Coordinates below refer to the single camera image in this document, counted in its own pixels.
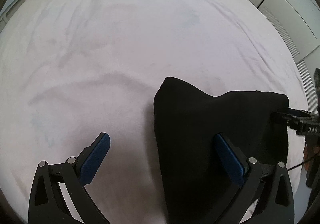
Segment black cable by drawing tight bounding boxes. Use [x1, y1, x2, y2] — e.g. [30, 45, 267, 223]
[286, 150, 320, 172]

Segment black pants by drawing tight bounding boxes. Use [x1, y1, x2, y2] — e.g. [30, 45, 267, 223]
[153, 77, 289, 223]

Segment white wardrobe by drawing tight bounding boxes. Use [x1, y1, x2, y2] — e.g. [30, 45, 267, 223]
[249, 0, 319, 113]

